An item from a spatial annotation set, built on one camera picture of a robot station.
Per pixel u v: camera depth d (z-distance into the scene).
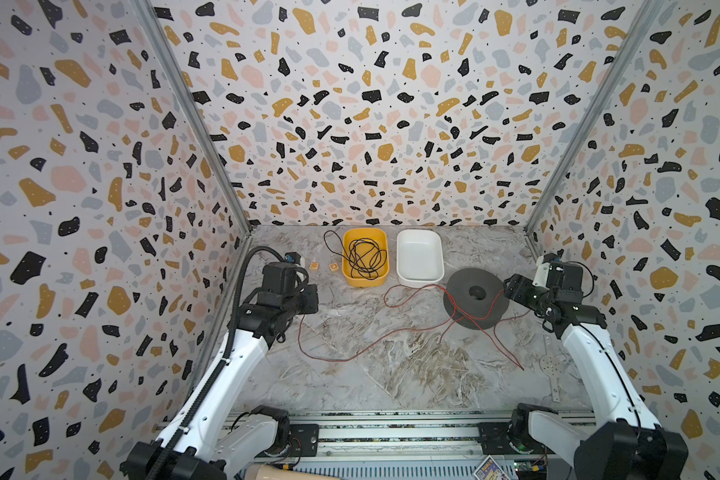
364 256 1.11
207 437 0.39
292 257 0.68
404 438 0.76
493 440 0.73
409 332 0.93
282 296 0.58
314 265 1.09
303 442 0.73
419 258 1.11
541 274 0.73
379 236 1.13
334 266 1.09
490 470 0.69
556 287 0.61
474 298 1.00
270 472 0.68
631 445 0.39
